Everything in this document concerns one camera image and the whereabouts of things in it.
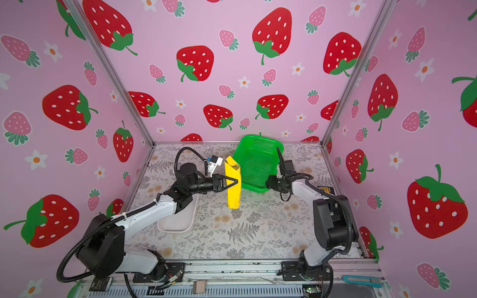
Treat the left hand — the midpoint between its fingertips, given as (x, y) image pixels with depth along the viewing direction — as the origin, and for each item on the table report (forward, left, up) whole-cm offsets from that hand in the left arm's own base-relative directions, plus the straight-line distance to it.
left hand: (237, 183), depth 71 cm
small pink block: (-31, +14, -24) cm, 42 cm away
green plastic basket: (+35, -11, -26) cm, 45 cm away
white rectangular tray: (-7, +25, -22) cm, 34 cm away
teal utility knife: (-29, -53, -25) cm, 66 cm away
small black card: (-31, +53, -24) cm, 66 cm away
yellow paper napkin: (-2, +1, -2) cm, 3 cm away
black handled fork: (+6, +1, +3) cm, 7 cm away
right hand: (+13, -16, -20) cm, 28 cm away
